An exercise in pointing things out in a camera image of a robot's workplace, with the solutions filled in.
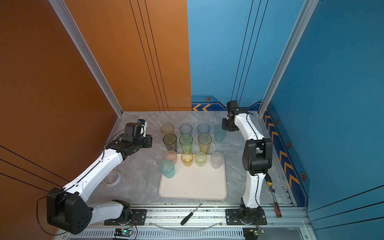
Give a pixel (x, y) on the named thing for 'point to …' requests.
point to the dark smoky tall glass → (170, 140)
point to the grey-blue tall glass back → (186, 128)
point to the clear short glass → (217, 160)
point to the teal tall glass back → (220, 134)
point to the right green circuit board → (251, 233)
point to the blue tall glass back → (203, 128)
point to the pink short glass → (171, 155)
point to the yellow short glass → (187, 158)
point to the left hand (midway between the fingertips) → (151, 136)
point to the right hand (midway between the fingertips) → (226, 127)
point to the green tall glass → (186, 140)
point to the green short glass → (200, 158)
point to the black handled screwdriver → (188, 217)
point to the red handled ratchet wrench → (272, 189)
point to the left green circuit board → (123, 232)
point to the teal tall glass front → (167, 166)
